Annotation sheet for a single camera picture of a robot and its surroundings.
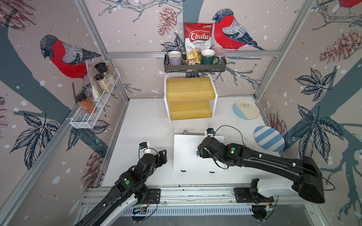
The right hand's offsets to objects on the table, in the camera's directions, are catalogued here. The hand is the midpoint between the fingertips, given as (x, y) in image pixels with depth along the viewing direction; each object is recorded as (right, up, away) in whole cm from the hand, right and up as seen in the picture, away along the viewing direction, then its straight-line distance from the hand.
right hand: (200, 147), depth 78 cm
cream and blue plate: (+42, +21, +36) cm, 59 cm away
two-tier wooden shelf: (-6, +28, -1) cm, 29 cm away
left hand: (-21, -2, 0) cm, 21 cm away
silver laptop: (-9, -7, +6) cm, 13 cm away
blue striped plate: (+50, +1, +18) cm, 53 cm away
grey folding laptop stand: (-9, +7, +8) cm, 14 cm away
